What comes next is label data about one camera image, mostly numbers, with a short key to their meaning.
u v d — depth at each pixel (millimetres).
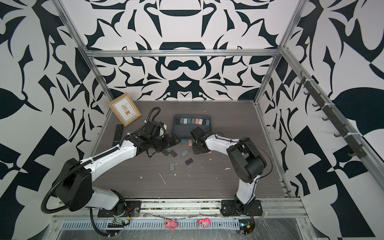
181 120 1082
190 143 968
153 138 704
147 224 713
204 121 1080
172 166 875
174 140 749
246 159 489
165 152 932
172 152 938
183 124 1075
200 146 694
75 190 420
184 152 936
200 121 1080
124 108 1025
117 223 691
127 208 736
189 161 901
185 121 1080
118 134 991
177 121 1082
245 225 714
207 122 1077
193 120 1082
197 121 1080
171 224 684
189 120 1082
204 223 700
